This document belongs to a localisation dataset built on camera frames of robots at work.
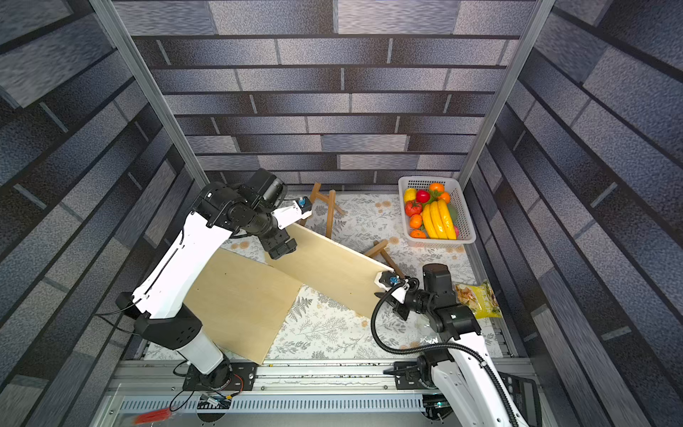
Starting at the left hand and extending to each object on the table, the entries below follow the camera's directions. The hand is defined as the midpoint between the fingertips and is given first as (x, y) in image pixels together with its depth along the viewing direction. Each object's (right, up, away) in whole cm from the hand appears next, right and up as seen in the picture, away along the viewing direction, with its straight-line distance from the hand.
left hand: (286, 232), depth 68 cm
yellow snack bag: (+59, -23, +15) cm, 65 cm away
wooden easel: (+29, -7, +31) cm, 43 cm away
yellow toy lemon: (+43, +14, +42) cm, 62 cm away
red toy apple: (+48, +13, +38) cm, 62 cm away
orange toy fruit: (+55, +17, +42) cm, 71 cm away
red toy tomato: (+44, +8, +38) cm, 59 cm away
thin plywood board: (-20, -26, +22) cm, 40 cm away
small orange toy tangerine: (+44, +2, +35) cm, 56 cm away
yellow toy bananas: (+52, +3, +31) cm, 60 cm away
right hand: (+26, -16, +8) cm, 32 cm away
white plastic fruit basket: (+61, -2, +29) cm, 68 cm away
